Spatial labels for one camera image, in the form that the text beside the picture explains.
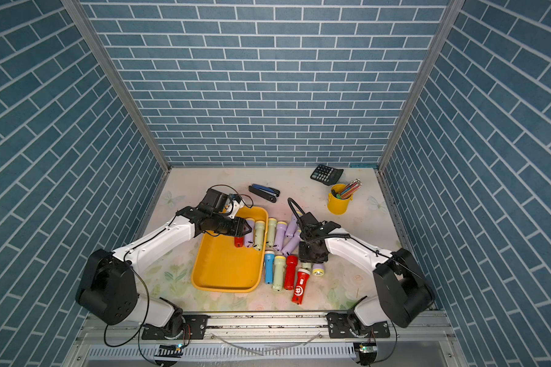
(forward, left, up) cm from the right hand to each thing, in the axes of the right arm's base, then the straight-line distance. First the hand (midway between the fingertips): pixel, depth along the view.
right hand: (305, 259), depth 86 cm
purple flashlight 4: (+7, +5, 0) cm, 8 cm away
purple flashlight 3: (+15, +6, 0) cm, 16 cm away
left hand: (+6, +20, +9) cm, 23 cm away
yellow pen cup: (+26, -13, +1) cm, 29 cm away
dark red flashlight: (+5, +27, 0) cm, 27 cm away
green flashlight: (+10, +19, +1) cm, 21 cm away
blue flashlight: (-2, +13, +1) cm, 14 cm away
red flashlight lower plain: (-5, +5, -1) cm, 7 cm away
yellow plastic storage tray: (-5, +32, 0) cm, 32 cm away
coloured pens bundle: (+27, -17, +11) cm, 33 cm away
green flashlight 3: (-6, +9, 0) cm, 11 cm away
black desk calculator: (+46, -10, 0) cm, 47 cm away
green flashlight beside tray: (+10, +14, +1) cm, 17 cm away
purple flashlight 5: (-3, -5, 0) cm, 6 cm away
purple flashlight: (+6, +23, +1) cm, 24 cm away
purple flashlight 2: (+14, +10, 0) cm, 17 cm away
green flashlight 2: (-3, -1, +1) cm, 3 cm away
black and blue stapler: (+32, +21, 0) cm, 38 cm away
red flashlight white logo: (-6, +1, 0) cm, 6 cm away
